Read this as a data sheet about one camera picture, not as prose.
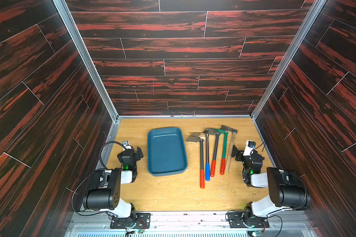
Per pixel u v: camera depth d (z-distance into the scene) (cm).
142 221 72
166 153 97
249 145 78
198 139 102
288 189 45
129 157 71
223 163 93
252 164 69
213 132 109
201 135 108
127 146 80
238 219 73
